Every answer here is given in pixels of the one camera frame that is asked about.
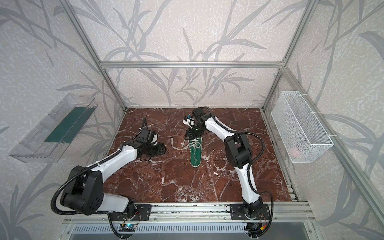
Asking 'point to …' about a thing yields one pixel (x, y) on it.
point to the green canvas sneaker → (195, 154)
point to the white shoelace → (195, 143)
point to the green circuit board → (127, 227)
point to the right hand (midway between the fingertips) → (189, 132)
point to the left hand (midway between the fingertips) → (166, 145)
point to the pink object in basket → (295, 152)
